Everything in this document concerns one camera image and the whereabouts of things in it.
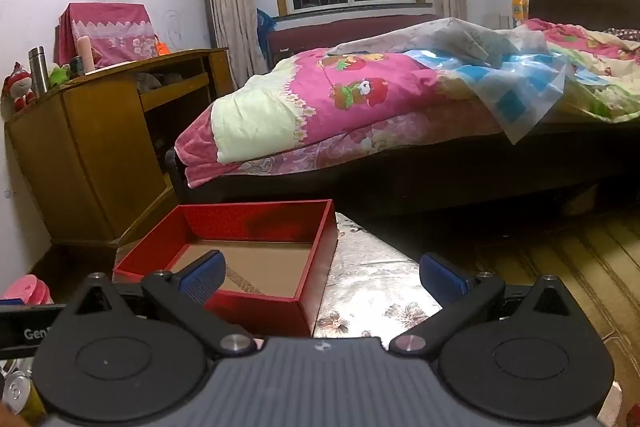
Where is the blue checked plastic sheet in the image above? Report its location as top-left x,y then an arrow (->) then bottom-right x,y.
327,18 -> 573,145

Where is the dark wooden bed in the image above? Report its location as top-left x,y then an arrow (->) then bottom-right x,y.
165,0 -> 640,220

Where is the peach cylinder bottle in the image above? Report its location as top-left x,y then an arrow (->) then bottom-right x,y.
77,37 -> 95,72

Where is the pink floral bedsheet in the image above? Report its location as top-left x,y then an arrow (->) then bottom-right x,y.
240,107 -> 506,178

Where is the green plush toy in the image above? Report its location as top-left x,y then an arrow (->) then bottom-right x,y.
48,63 -> 74,86

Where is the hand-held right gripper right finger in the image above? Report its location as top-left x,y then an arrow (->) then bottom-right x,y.
389,252 -> 576,356

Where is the pink-lidded clear jar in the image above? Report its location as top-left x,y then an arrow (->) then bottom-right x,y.
0,274 -> 53,306

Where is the pink fuzzy blanket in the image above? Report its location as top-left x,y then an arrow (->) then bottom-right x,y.
174,109 -> 261,188

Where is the blue bag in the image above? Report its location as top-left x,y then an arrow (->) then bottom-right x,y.
256,8 -> 277,68

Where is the grey cloth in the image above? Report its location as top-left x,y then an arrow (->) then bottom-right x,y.
135,73 -> 183,92

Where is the red cardboard box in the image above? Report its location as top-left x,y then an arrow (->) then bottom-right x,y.
114,199 -> 338,339

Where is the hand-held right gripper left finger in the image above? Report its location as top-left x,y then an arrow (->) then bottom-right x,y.
65,251 -> 256,357

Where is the silver-topped can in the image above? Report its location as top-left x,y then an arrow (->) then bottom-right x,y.
0,371 -> 47,424

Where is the pink cartoon quilt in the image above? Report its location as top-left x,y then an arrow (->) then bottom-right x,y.
210,19 -> 640,165

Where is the steel thermos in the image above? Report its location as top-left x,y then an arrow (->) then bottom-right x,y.
28,47 -> 50,98

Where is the red santa doll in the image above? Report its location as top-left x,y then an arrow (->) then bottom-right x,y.
2,62 -> 37,112

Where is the dark red bench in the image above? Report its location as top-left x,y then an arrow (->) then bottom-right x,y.
265,13 -> 443,70

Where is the wooden cabinet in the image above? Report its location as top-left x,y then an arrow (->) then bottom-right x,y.
5,48 -> 236,249

